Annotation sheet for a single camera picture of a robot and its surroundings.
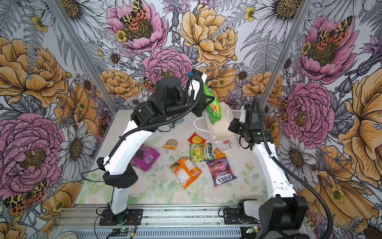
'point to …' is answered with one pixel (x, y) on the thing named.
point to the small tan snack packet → (171, 144)
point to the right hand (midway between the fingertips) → (230, 127)
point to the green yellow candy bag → (200, 152)
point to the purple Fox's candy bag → (220, 171)
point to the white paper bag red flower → (225, 139)
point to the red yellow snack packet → (195, 139)
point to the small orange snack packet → (219, 154)
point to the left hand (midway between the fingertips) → (211, 103)
